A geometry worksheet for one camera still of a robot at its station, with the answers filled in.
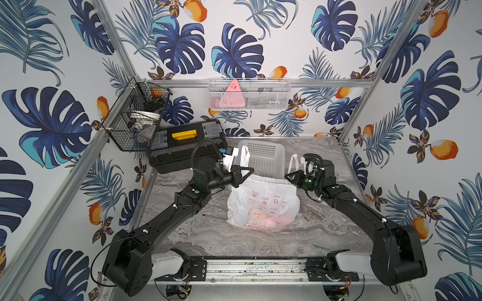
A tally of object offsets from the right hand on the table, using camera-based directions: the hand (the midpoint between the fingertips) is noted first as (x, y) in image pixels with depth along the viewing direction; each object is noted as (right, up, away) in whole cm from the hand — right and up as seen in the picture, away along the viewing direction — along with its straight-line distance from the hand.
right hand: (285, 174), depth 85 cm
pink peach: (-4, -20, -4) cm, 21 cm away
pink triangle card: (-24, +37, +5) cm, 44 cm away
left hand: (-15, +4, -15) cm, 22 cm away
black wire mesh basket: (-69, +23, -1) cm, 72 cm away
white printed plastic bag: (-11, -11, -10) cm, 18 cm away
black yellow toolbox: (-52, +13, +10) cm, 55 cm away
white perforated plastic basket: (-5, +8, +25) cm, 27 cm away
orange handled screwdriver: (-33, -21, +5) cm, 39 cm away
